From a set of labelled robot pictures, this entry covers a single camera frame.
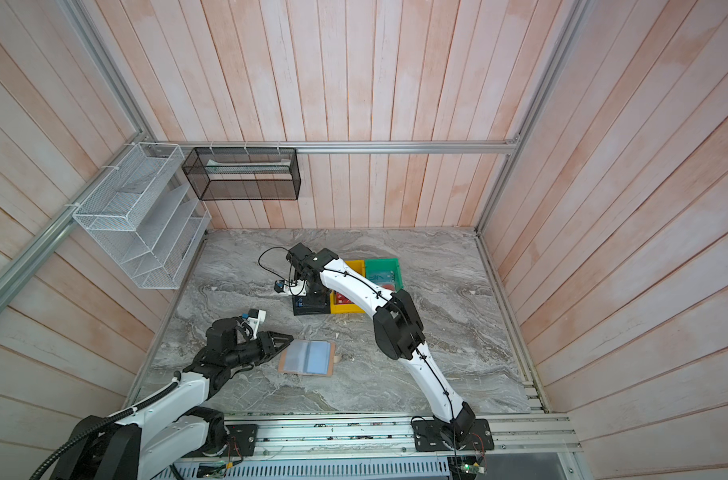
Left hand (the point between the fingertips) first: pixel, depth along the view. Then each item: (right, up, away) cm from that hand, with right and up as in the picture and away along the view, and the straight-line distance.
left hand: (291, 345), depth 82 cm
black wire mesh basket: (-22, +55, +22) cm, 63 cm away
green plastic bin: (+28, +22, +21) cm, 41 cm away
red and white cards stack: (+13, +10, +16) cm, 23 cm away
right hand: (+4, +13, +12) cm, 18 cm away
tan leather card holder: (+4, -5, +4) cm, 7 cm away
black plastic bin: (+7, +12, 0) cm, 14 cm away
